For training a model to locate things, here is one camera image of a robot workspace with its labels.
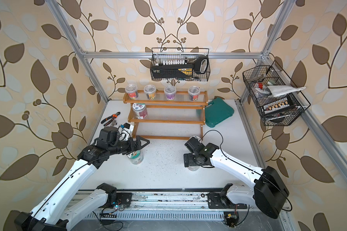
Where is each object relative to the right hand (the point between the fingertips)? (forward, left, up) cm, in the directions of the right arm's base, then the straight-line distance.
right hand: (192, 161), depth 82 cm
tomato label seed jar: (-3, 0, -2) cm, 4 cm away
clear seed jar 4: (+27, -2, +29) cm, 39 cm away
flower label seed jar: (+25, +30, +18) cm, 43 cm away
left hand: (+4, +25, +16) cm, 30 cm away
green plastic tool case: (+44, -25, -7) cm, 51 cm away
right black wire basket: (+38, -40, +28) cm, 62 cm away
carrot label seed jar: (+3, +33, +2) cm, 33 cm away
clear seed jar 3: (+28, +11, +28) cm, 41 cm away
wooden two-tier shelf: (+40, +16, -5) cm, 44 cm away
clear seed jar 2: (+29, +22, +29) cm, 47 cm away
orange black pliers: (+39, +57, -4) cm, 69 cm away
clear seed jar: (+30, +32, +29) cm, 52 cm away
